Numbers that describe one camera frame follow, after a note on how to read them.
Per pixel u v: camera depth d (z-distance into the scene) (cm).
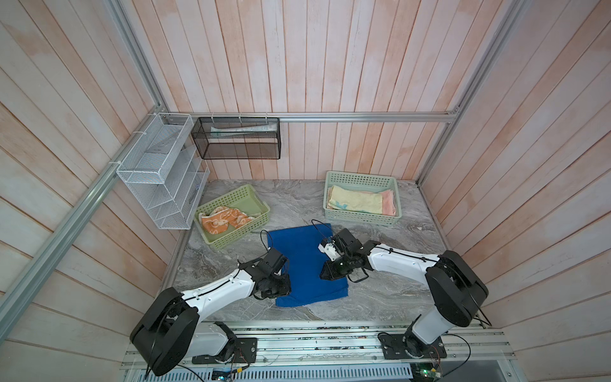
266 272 67
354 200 111
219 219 100
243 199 112
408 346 66
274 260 67
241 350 73
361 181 117
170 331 41
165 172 69
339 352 74
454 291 45
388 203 106
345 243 72
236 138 104
